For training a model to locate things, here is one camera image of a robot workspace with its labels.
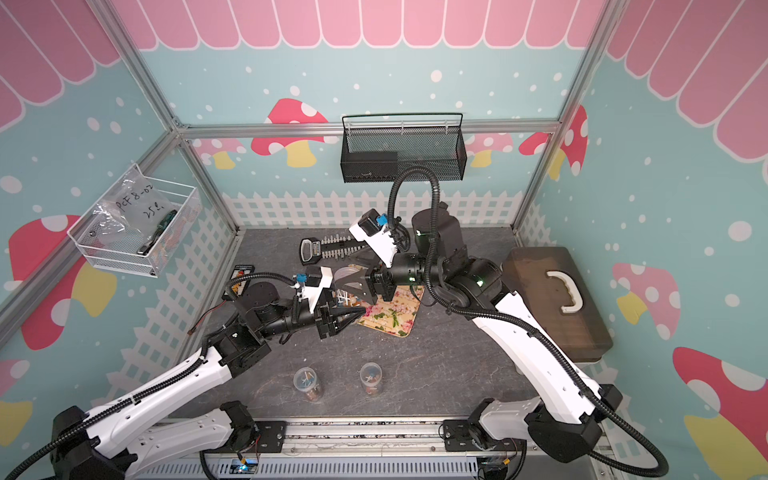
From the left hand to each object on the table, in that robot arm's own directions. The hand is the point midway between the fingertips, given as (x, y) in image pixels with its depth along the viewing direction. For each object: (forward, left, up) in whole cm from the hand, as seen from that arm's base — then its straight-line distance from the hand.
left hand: (361, 305), depth 64 cm
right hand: (+1, +2, +12) cm, 12 cm away
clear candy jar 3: (0, +4, +3) cm, 5 cm away
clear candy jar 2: (-7, -1, -26) cm, 27 cm away
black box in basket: (+44, +1, +5) cm, 44 cm away
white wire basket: (+8, +53, +5) cm, 54 cm away
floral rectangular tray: (+13, -8, -30) cm, 33 cm away
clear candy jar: (-9, +15, -23) cm, 29 cm away
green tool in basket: (+13, +52, +3) cm, 54 cm away
